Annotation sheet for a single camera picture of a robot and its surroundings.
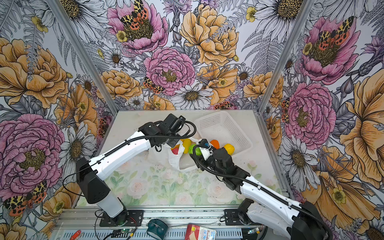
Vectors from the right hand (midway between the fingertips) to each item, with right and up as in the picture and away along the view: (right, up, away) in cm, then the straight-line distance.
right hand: (196, 155), depth 76 cm
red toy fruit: (-11, +1, +6) cm, 13 cm away
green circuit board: (-34, -34, -5) cm, 49 cm away
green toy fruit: (+1, +3, -3) cm, 4 cm away
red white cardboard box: (0, -33, -9) cm, 34 cm away
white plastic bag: (-17, -2, +5) cm, 18 cm away
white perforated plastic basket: (+19, +13, +33) cm, 41 cm away
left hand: (-14, +8, +4) cm, 16 cm away
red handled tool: (-55, -36, -6) cm, 66 cm away
